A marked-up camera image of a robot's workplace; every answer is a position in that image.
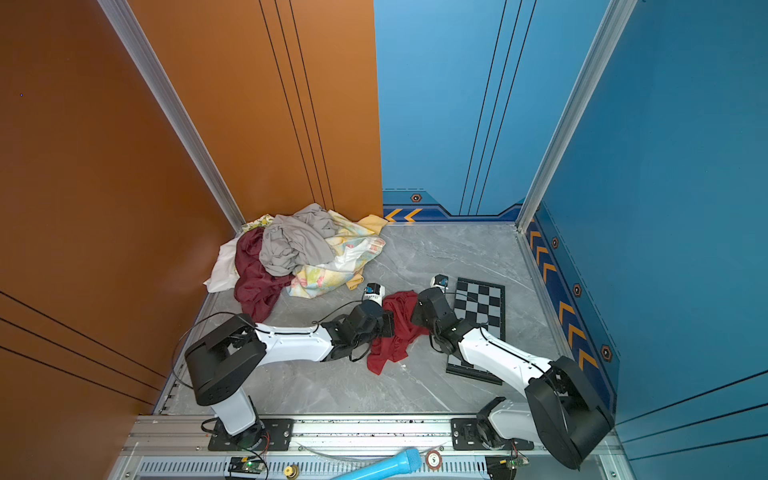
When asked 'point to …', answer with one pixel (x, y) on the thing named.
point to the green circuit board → (246, 464)
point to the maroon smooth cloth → (256, 286)
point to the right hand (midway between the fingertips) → (415, 306)
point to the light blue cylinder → (407, 462)
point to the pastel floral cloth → (353, 248)
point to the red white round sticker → (433, 460)
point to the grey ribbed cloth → (303, 239)
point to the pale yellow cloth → (373, 223)
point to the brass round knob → (291, 472)
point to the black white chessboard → (483, 304)
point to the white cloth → (224, 275)
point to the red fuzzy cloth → (401, 306)
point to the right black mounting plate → (467, 435)
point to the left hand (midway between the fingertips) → (401, 314)
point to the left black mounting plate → (266, 434)
